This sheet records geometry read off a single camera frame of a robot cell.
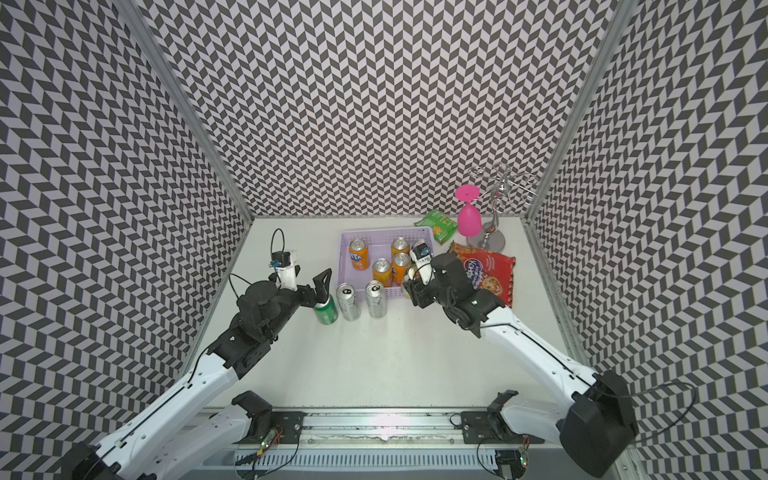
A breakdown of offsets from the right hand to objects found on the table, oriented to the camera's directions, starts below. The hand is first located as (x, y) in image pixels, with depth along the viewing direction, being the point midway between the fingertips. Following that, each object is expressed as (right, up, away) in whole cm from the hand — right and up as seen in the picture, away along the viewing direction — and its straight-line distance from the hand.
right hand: (418, 283), depth 79 cm
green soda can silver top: (-26, -10, +7) cm, 29 cm away
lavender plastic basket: (-23, 0, +23) cm, 33 cm away
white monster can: (-19, -6, +3) cm, 20 cm away
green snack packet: (+11, +18, +33) cm, 39 cm away
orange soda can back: (-5, +10, +18) cm, 22 cm away
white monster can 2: (-11, -5, +3) cm, 13 cm away
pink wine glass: (+17, +19, +15) cm, 30 cm away
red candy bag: (+24, +2, +18) cm, 30 cm away
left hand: (-27, +4, -4) cm, 27 cm away
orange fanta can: (-18, +7, +17) cm, 26 cm away
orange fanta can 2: (-10, +2, +14) cm, 18 cm away
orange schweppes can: (-5, +4, +15) cm, 16 cm away
